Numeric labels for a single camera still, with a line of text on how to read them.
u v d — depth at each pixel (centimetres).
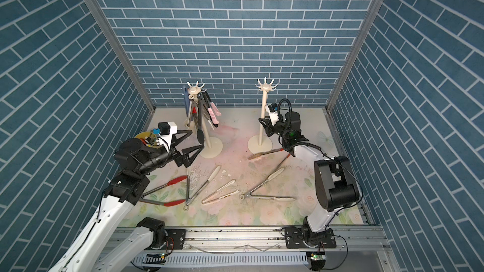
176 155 56
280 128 79
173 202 84
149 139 93
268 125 80
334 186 47
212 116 80
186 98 71
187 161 59
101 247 43
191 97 71
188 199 83
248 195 84
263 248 73
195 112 76
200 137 81
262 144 102
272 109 76
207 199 85
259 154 99
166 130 54
